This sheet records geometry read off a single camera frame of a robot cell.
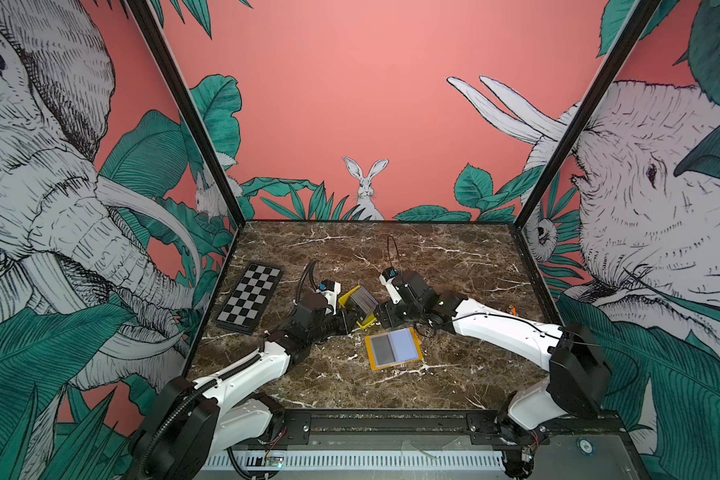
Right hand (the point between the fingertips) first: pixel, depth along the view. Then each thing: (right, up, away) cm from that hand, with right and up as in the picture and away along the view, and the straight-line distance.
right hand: (381, 306), depth 82 cm
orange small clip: (+44, -3, +13) cm, 46 cm away
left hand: (-6, -1, 0) cm, 6 cm away
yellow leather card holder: (+8, -14, +6) cm, 17 cm away
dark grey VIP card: (+1, -14, +5) cm, 14 cm away
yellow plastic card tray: (-3, -5, +7) cm, 9 cm away
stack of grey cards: (-5, 0, +11) cm, 12 cm away
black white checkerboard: (-42, 0, +11) cm, 44 cm away
